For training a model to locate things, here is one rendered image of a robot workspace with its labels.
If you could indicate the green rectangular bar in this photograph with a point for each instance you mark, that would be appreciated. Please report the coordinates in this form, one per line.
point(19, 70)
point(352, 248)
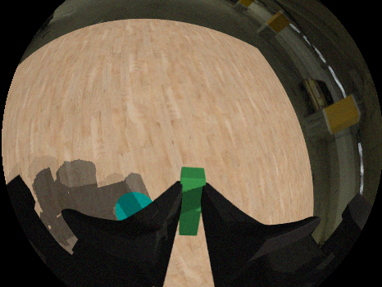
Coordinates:
point(192, 179)

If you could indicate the cyan circle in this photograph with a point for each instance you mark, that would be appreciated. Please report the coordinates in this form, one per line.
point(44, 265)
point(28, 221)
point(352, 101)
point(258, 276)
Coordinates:
point(130, 203)

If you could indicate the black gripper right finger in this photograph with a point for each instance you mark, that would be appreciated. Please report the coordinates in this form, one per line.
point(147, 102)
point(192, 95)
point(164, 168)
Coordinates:
point(235, 240)

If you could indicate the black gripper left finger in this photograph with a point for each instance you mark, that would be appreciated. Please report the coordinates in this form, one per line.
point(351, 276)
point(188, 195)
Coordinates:
point(145, 238)

